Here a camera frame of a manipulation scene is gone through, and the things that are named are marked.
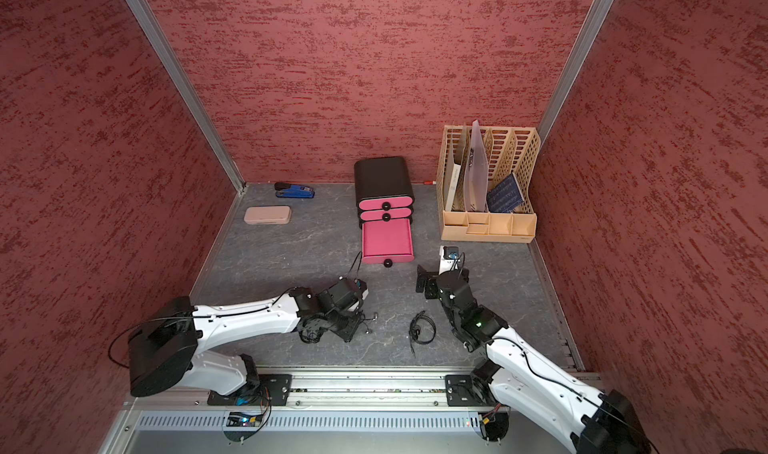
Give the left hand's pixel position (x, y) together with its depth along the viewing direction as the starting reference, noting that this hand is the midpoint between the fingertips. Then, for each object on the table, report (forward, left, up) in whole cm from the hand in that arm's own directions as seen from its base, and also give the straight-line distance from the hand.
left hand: (351, 331), depth 82 cm
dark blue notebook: (+44, -51, +9) cm, 68 cm away
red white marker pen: (+63, -27, -3) cm, 69 cm away
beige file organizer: (+58, -53, +19) cm, 81 cm away
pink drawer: (+37, -7, +13) cm, 39 cm away
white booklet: (+39, -30, +19) cm, 53 cm away
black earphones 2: (+1, -5, -1) cm, 5 cm away
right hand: (+13, -23, +11) cm, 28 cm away
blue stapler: (+53, +31, +2) cm, 62 cm away
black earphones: (-1, +11, -1) cm, 11 cm away
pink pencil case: (+43, +36, -1) cm, 56 cm away
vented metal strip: (-21, +30, -2) cm, 37 cm away
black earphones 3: (+1, -18, -1) cm, 18 cm away
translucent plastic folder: (+53, -41, +13) cm, 68 cm away
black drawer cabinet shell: (+51, -7, +10) cm, 53 cm away
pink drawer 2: (+36, -9, +7) cm, 38 cm away
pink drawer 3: (+31, -9, 0) cm, 32 cm away
